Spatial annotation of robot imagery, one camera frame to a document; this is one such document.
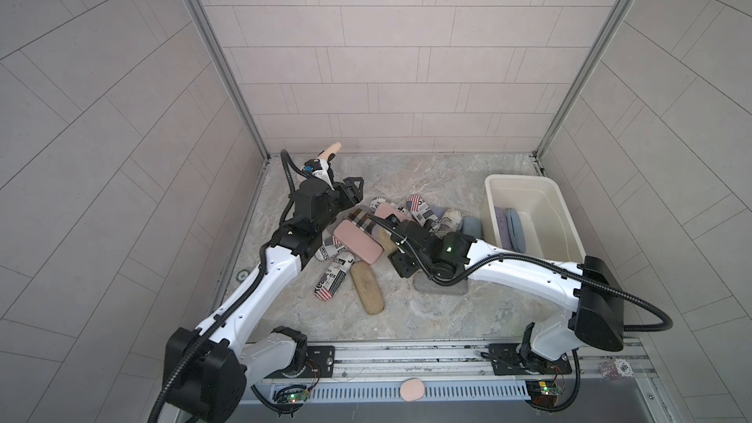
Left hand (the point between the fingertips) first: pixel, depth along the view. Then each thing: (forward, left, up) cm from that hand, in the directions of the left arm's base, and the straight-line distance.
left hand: (360, 178), depth 77 cm
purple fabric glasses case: (-2, -45, -21) cm, 49 cm away
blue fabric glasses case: (-3, -48, -21) cm, 53 cm away
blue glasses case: (-1, -35, -22) cm, 42 cm away
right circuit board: (-44, -45, -25) cm, 67 cm away
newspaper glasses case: (-9, +10, -23) cm, 27 cm away
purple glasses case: (+4, -24, -21) cm, 33 cm away
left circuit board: (-45, +13, -22) cm, 52 cm away
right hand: (-15, -10, -15) cm, 23 cm away
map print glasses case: (-1, -28, -19) cm, 34 cm away
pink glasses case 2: (-7, +2, -21) cm, 22 cm away
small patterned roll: (-40, -60, -18) cm, 74 cm away
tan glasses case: (-21, -2, -23) cm, 31 cm away
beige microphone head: (+15, +10, -4) cm, 18 cm away
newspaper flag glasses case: (+3, -19, -20) cm, 27 cm away
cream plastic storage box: (-2, -60, -21) cm, 63 cm away
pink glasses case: (+5, -7, -22) cm, 23 cm away
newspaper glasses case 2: (-18, +8, -23) cm, 30 cm away
